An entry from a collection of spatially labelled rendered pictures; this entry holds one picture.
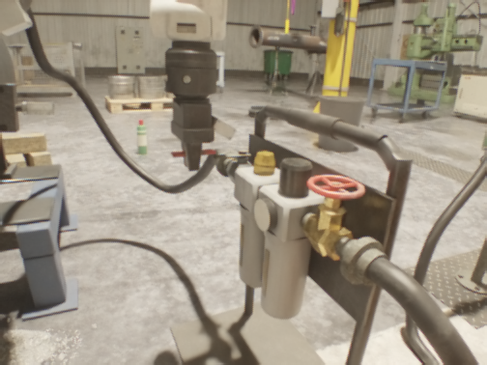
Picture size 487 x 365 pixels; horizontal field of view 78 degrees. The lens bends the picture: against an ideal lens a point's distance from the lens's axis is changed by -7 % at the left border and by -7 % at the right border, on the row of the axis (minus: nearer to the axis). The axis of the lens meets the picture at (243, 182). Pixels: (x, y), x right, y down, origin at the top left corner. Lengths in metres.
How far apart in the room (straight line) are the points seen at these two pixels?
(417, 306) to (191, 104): 0.42
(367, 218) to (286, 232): 0.11
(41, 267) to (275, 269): 0.65
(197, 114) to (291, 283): 0.31
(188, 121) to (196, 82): 0.06
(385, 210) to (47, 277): 0.84
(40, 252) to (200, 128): 0.58
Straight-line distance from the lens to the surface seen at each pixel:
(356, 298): 0.51
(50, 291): 1.02
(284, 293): 0.55
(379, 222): 0.44
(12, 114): 0.62
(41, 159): 2.22
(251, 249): 0.60
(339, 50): 3.64
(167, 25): 0.56
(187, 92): 0.54
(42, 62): 1.06
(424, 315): 0.37
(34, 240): 0.94
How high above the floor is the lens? 0.64
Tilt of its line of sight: 20 degrees down
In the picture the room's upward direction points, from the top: 3 degrees clockwise
